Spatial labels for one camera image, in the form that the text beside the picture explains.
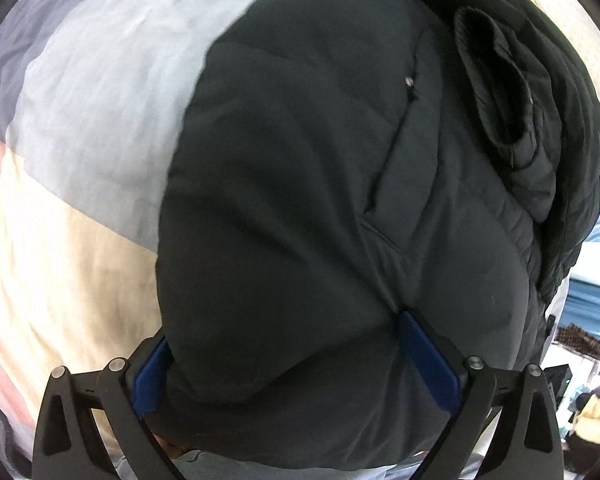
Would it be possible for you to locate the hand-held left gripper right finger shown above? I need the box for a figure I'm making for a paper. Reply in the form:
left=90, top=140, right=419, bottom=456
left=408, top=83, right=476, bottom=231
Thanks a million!
left=397, top=310, right=566, bottom=480

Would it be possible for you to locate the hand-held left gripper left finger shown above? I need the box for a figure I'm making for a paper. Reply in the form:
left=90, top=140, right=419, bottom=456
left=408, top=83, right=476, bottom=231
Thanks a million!
left=31, top=336, right=186, bottom=480

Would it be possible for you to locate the black puffer jacket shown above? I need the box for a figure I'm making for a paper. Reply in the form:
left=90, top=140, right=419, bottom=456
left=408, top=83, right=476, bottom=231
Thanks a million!
left=155, top=0, right=600, bottom=472

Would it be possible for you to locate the brown patterned hanging garment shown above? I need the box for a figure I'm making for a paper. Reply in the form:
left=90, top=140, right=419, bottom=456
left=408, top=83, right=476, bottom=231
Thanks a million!
left=554, top=324, right=600, bottom=358

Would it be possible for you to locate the blue curtain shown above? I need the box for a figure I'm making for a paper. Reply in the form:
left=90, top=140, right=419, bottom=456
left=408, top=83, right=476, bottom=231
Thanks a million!
left=565, top=210, right=600, bottom=341

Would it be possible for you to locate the checkered bed blanket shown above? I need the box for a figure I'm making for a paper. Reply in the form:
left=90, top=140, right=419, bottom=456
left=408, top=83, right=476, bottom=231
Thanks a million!
left=0, top=0, right=301, bottom=476

